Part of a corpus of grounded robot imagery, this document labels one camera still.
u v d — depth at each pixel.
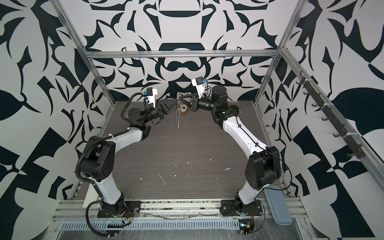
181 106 0.73
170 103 0.69
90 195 0.75
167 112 0.71
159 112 0.68
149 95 0.66
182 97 0.69
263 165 0.44
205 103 0.66
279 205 0.73
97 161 0.48
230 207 0.74
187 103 0.70
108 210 0.68
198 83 0.65
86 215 0.68
